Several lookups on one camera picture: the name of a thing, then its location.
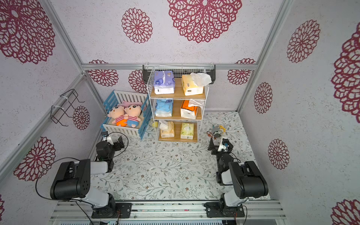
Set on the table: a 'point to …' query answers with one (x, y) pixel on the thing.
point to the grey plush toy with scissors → (217, 132)
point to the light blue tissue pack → (164, 108)
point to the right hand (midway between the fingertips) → (221, 140)
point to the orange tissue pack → (188, 112)
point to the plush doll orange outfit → (117, 113)
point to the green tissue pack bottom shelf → (187, 131)
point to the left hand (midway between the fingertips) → (115, 138)
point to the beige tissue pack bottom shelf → (167, 128)
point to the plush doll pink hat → (132, 111)
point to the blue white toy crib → (116, 96)
